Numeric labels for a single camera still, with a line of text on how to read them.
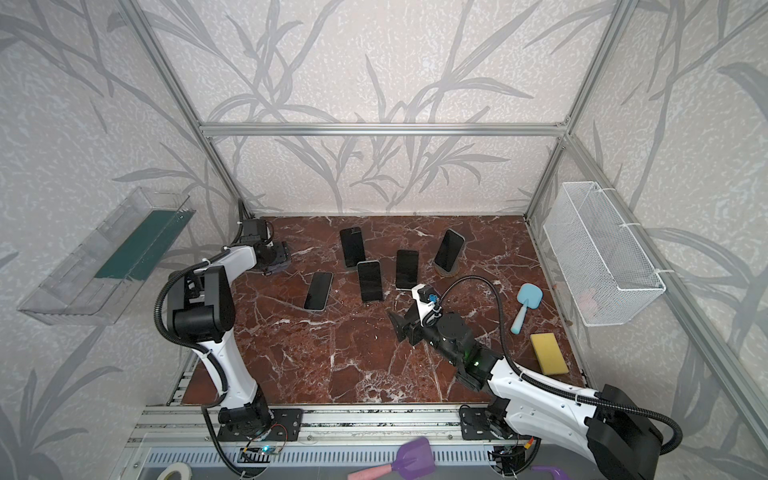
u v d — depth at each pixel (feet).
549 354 2.78
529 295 3.17
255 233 2.64
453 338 1.86
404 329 2.17
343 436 2.41
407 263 3.14
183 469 2.24
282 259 3.07
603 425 1.34
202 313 1.76
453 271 3.34
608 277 1.99
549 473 2.23
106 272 2.11
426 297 2.11
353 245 3.25
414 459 2.25
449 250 3.58
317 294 3.25
